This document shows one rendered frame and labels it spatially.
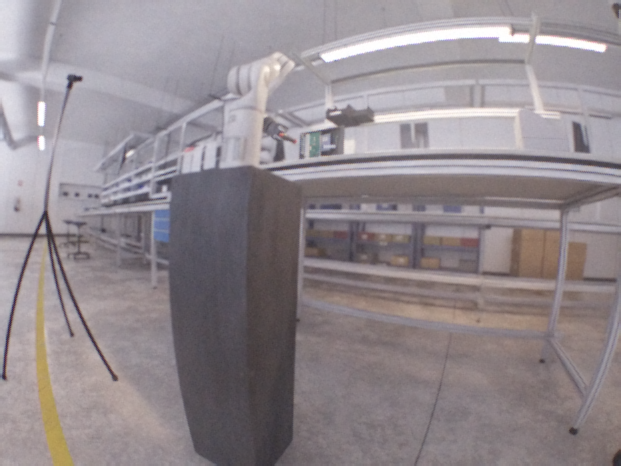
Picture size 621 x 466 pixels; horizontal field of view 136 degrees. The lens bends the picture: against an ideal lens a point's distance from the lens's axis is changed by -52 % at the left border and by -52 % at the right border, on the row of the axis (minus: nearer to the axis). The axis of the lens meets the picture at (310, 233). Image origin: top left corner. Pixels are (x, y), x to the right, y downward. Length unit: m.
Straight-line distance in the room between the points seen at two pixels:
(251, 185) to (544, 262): 4.14
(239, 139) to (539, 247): 4.10
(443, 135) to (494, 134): 1.05
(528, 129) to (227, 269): 0.91
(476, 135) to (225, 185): 5.18
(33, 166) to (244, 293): 11.70
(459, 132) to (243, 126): 5.04
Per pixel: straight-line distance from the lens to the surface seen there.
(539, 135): 0.92
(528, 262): 4.25
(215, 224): 0.53
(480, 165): 0.83
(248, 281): 0.50
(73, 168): 11.99
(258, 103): 0.68
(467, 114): 1.77
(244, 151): 0.63
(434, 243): 4.65
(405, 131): 3.11
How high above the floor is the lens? 0.74
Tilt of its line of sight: 1 degrees down
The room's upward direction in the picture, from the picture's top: 3 degrees clockwise
